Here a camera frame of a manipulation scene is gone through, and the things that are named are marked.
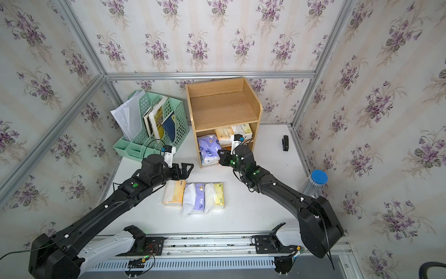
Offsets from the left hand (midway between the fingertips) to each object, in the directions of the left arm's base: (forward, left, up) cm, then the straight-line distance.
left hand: (188, 166), depth 77 cm
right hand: (+7, -14, +3) cm, 15 cm away
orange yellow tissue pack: (-6, +8, -14) cm, 18 cm away
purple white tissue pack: (-10, -2, -13) cm, 16 cm away
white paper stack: (+29, +35, +5) cm, 45 cm away
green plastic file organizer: (+31, +19, -2) cm, 36 cm away
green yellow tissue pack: (-8, -11, -13) cm, 19 cm away
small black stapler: (+26, -55, -15) cm, 63 cm away
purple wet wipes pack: (+10, -9, +2) cm, 13 cm away
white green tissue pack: (+21, -27, +3) cm, 34 cm away
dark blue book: (+31, +16, -5) cm, 35 cm away
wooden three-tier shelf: (+30, -13, +11) cm, 35 cm away
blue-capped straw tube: (-8, -56, -3) cm, 56 cm away
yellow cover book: (+28, +20, +4) cm, 34 cm away
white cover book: (+31, +28, -3) cm, 42 cm away
